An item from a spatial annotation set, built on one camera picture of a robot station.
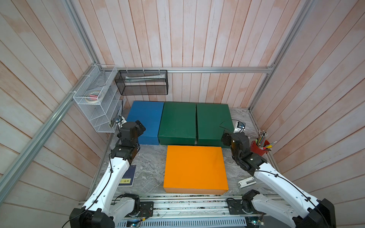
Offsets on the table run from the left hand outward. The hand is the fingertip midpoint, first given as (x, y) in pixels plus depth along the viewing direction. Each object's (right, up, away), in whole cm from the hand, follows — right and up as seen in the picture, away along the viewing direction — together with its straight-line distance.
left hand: (134, 126), depth 78 cm
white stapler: (+64, -33, +2) cm, 72 cm away
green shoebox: (+25, +1, +17) cm, 30 cm away
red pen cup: (+74, -15, +8) cm, 76 cm away
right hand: (+54, -3, +1) cm, 54 cm away
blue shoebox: (+3, +9, +25) cm, 27 cm away
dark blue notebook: (-5, -32, +4) cm, 32 cm away
